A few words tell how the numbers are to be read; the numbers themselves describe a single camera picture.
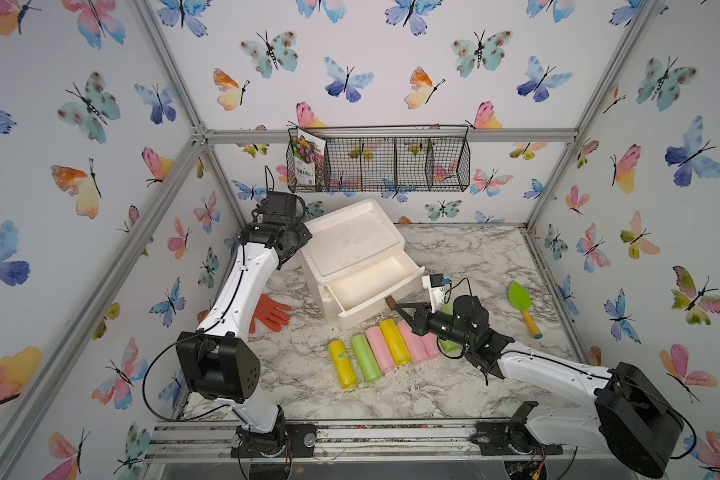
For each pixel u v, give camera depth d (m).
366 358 0.84
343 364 0.84
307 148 0.88
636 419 0.41
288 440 0.72
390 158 0.98
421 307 0.71
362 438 0.76
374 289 0.81
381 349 0.87
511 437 0.65
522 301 0.99
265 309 1.00
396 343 0.87
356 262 0.79
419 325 0.69
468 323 0.60
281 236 0.57
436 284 0.71
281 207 0.62
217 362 0.43
